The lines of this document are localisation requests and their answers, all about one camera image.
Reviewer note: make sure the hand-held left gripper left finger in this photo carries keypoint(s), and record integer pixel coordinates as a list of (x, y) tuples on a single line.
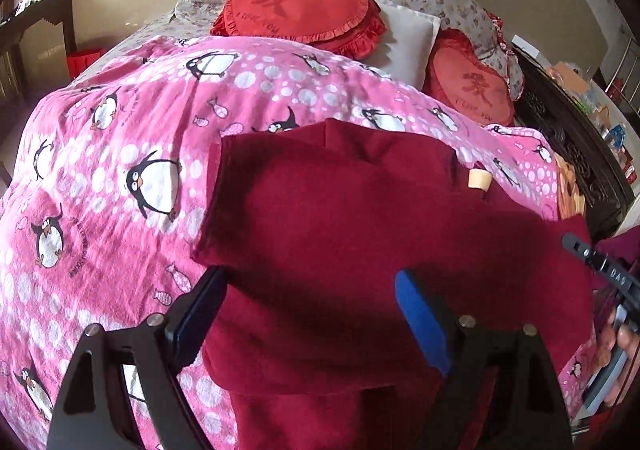
[(200, 315)]

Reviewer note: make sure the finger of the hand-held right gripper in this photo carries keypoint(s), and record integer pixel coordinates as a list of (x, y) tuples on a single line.
[(577, 247)]

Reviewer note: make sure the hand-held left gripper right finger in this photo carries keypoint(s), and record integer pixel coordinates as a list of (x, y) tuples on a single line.
[(425, 320)]

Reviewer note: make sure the maroon sweater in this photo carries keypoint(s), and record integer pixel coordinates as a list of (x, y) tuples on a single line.
[(350, 210)]

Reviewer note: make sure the person's right hand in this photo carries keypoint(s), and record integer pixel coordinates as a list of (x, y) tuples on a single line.
[(627, 337)]

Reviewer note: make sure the orange patterned cloth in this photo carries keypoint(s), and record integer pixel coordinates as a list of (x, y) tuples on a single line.
[(570, 185)]

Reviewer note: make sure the pink penguin print blanket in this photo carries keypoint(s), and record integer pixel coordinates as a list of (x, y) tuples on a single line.
[(100, 280)]

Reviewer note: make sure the dark carved wooden headboard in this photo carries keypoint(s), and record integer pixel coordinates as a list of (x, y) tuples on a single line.
[(575, 139)]

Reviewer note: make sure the cardboard box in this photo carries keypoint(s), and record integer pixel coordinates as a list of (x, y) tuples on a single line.
[(567, 77)]

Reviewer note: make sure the small red heart cushion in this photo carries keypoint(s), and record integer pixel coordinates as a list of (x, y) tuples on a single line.
[(470, 79)]

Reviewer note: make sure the white pillow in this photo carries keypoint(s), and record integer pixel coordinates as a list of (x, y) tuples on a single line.
[(405, 39)]

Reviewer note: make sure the red box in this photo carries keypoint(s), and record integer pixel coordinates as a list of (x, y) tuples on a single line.
[(85, 63)]

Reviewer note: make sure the large red heart cushion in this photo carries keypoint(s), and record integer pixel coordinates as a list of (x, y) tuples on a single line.
[(300, 4)]

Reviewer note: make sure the dark wooden table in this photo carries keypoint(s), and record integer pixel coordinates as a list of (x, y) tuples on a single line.
[(45, 14)]

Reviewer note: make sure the metal rail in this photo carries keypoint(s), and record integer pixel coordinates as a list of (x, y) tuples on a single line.
[(622, 64)]

